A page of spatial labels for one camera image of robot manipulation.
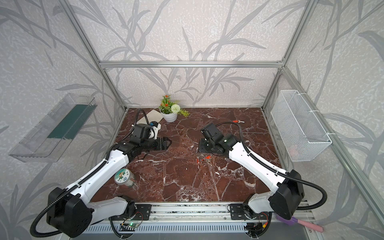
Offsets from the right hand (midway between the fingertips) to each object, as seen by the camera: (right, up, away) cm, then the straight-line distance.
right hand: (200, 142), depth 78 cm
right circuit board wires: (+28, -42, -6) cm, 51 cm away
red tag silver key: (+28, +11, +34) cm, 45 cm away
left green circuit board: (-34, -39, -8) cm, 52 cm away
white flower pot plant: (-21, +18, +24) cm, 37 cm away
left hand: (-17, +2, +3) cm, 17 cm away
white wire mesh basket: (+43, +5, -16) cm, 47 cm away
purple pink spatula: (+49, -38, -9) cm, 62 cm away
